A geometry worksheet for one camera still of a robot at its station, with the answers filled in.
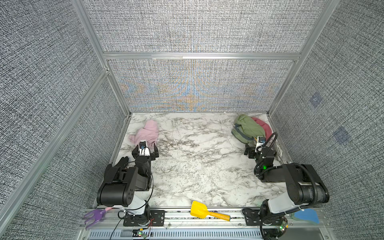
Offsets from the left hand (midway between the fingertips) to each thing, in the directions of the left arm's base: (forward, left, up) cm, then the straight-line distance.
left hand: (145, 145), depth 89 cm
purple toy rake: (-33, +22, -11) cm, 41 cm away
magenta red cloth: (+10, -79, -3) cm, 80 cm away
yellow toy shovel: (-34, -30, -11) cm, 47 cm away
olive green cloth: (+10, -64, -1) cm, 64 cm away
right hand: (-1, -67, -3) cm, 67 cm away
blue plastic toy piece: (-39, -84, -10) cm, 93 cm away
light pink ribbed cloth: (+11, 0, -3) cm, 12 cm away
